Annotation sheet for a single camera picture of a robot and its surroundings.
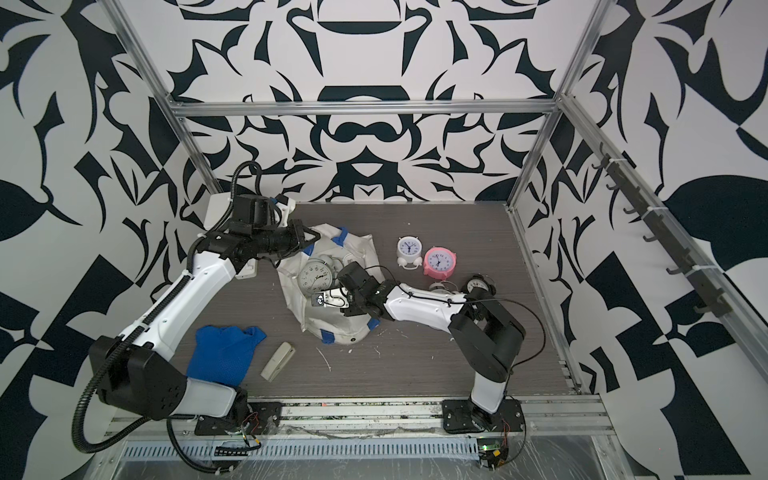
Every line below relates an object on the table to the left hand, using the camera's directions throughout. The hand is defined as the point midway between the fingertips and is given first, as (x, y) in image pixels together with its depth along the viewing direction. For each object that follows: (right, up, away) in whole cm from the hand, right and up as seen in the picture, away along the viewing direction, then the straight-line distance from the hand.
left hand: (319, 230), depth 78 cm
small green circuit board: (+42, -52, -7) cm, 67 cm away
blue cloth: (-26, -33, +3) cm, 42 cm away
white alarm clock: (+36, -17, +16) cm, 43 cm away
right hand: (+5, -15, +10) cm, 19 cm away
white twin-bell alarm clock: (-3, -13, +14) cm, 19 cm away
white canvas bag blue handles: (+2, -25, +2) cm, 25 cm away
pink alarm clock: (+35, -10, +23) cm, 43 cm away
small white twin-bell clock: (+25, -7, +24) cm, 36 cm away
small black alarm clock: (+1, -17, -5) cm, 17 cm away
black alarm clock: (+46, -16, +16) cm, 52 cm away
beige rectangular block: (-12, -36, +1) cm, 38 cm away
